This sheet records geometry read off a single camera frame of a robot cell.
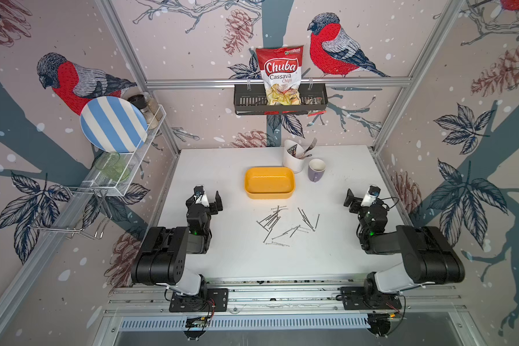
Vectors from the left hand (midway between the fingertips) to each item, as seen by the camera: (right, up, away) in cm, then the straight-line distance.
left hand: (209, 188), depth 91 cm
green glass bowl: (-27, +10, -21) cm, 36 cm away
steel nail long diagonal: (+36, -17, -1) cm, 40 cm away
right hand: (+65, -1, 0) cm, 65 cm away
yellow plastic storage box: (+26, +1, +14) cm, 30 cm away
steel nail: (+47, -15, +3) cm, 50 cm away
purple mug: (+49, +8, +10) cm, 50 cm away
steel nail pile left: (+26, -15, +2) cm, 30 cm away
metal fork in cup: (+48, +20, +16) cm, 54 cm away
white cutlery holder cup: (+39, +15, +18) cm, 46 cm away
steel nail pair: (+43, -15, +2) cm, 46 cm away
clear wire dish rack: (-33, -4, -24) cm, 41 cm away
